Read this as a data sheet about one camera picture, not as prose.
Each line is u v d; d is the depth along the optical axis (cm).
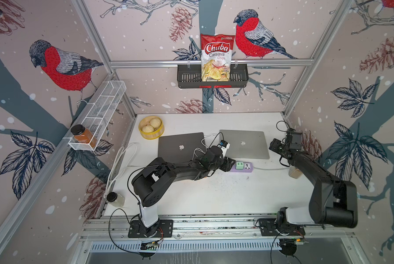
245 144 103
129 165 92
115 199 74
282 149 78
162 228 73
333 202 43
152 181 49
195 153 98
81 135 60
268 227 73
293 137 69
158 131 107
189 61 92
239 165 88
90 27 77
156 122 110
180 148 101
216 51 85
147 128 105
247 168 90
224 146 78
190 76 95
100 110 81
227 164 78
